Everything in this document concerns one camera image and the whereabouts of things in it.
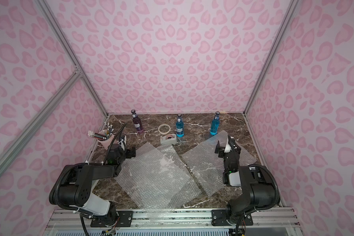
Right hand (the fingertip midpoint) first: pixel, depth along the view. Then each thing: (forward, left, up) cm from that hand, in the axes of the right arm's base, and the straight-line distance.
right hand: (227, 141), depth 90 cm
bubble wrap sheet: (-20, +42, -9) cm, 48 cm away
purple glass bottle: (+14, +59, +2) cm, 61 cm away
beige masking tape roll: (+13, +41, -10) cm, 44 cm away
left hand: (0, +62, -3) cm, 62 cm away
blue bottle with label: (+10, +29, +1) cm, 31 cm away
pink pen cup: (-1, +75, -1) cm, 75 cm away
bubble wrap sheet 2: (-12, +11, -9) cm, 19 cm away
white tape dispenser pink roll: (+6, +37, -7) cm, 38 cm away
